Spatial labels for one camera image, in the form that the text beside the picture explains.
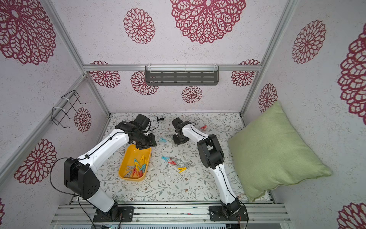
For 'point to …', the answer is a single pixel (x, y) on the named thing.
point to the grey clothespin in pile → (188, 164)
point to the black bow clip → (158, 119)
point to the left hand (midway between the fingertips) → (153, 146)
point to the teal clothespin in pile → (167, 159)
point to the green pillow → (268, 152)
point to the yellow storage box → (131, 153)
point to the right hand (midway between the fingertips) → (177, 140)
